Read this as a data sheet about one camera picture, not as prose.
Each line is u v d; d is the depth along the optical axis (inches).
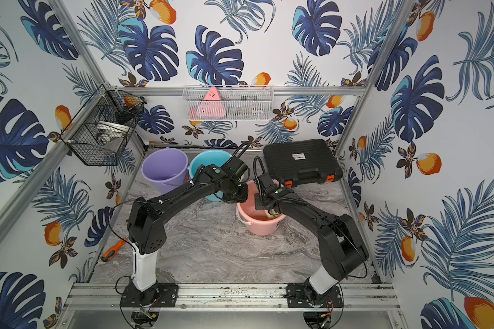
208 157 36.7
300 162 43.2
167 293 29.6
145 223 20.3
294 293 29.5
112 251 32.8
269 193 26.4
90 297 30.1
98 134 33.0
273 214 30.1
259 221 29.4
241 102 39.5
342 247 17.6
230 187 25.8
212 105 35.7
